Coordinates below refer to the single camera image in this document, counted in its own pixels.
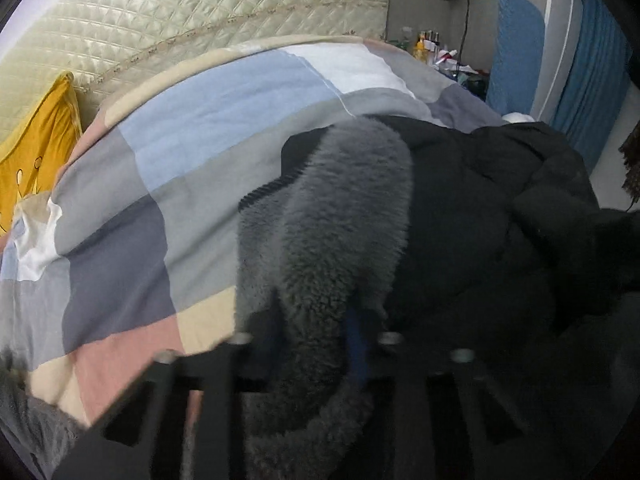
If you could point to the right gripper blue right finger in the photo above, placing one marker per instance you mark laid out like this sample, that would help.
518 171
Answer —
361 329

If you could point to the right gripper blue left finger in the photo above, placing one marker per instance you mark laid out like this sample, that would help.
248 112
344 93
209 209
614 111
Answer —
268 346

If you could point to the grey fleece jacket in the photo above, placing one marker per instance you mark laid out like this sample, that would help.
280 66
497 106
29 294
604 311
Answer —
328 235

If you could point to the black jacket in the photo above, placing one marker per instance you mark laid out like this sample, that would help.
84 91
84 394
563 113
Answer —
518 298

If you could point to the patchwork checked quilt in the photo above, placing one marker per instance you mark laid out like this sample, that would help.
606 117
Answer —
134 249

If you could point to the cluttered bedside table items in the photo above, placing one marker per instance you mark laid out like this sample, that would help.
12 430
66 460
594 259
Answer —
426 48

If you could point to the blue padded board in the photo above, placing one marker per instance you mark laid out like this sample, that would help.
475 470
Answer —
514 74

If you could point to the yellow pillow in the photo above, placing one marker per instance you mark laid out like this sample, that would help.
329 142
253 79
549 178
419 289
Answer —
34 152

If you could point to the blue curtain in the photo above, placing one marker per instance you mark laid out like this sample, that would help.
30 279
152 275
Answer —
597 83

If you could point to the cream quilted headboard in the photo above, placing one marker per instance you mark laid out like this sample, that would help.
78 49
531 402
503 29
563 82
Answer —
111 45

